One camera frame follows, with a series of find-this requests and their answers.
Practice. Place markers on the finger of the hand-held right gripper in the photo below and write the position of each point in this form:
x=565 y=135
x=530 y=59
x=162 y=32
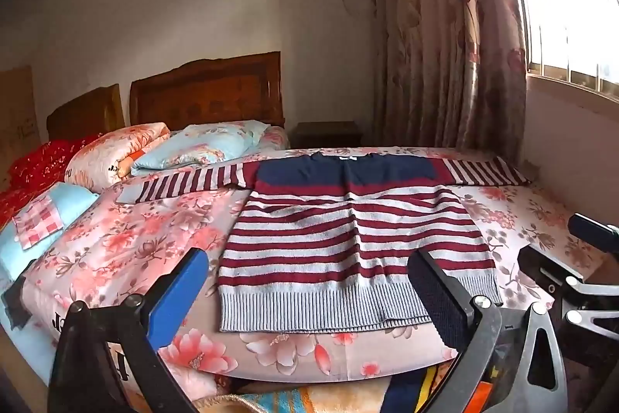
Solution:
x=594 y=230
x=544 y=267

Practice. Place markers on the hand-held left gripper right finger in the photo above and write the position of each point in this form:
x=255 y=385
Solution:
x=437 y=304

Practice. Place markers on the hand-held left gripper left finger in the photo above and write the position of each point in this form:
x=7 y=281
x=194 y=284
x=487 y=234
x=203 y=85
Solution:
x=179 y=292

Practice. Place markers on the red and white striped sweater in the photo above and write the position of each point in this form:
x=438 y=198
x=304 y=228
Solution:
x=348 y=239

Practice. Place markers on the pink floral bed quilt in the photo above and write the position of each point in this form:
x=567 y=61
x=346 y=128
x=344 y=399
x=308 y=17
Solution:
x=145 y=243

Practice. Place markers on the light blue sheet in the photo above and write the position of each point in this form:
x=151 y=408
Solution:
x=58 y=219

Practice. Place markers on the light blue floral pillow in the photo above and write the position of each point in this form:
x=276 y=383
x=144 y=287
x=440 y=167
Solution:
x=203 y=147

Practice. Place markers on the folded orange floral quilt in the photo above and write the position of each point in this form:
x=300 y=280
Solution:
x=109 y=156

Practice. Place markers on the pink checkered cloth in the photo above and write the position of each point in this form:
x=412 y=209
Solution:
x=41 y=222

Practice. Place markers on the colourful striped blanket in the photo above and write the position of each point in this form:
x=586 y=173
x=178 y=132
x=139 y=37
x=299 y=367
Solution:
x=309 y=398

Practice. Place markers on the red patterned blanket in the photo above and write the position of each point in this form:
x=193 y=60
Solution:
x=34 y=171

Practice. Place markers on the small wooden headboard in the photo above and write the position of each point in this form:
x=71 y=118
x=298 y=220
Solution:
x=87 y=113

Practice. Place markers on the dark wooden nightstand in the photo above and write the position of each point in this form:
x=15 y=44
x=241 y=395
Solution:
x=329 y=135

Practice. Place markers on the large carved wooden headboard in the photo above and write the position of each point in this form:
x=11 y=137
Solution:
x=208 y=91

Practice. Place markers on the barred window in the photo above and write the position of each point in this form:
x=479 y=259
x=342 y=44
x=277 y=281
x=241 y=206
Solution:
x=566 y=1

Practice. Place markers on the floral curtain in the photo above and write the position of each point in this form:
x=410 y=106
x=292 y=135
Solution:
x=435 y=31

